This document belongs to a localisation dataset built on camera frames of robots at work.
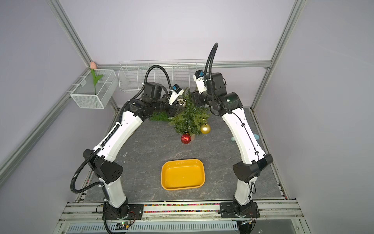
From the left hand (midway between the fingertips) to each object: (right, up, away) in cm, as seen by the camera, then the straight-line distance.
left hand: (181, 105), depth 74 cm
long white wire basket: (-37, +25, +28) cm, 53 cm away
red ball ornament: (+2, -18, +1) cm, 18 cm away
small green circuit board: (-30, -62, -2) cm, 68 cm away
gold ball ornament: (+12, -12, +2) cm, 18 cm away
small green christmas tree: (+3, -8, +5) cm, 10 cm away
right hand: (+7, +6, -3) cm, 10 cm away
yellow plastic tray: (0, -40, +12) cm, 42 cm away
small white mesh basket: (-57, +7, +9) cm, 58 cm away
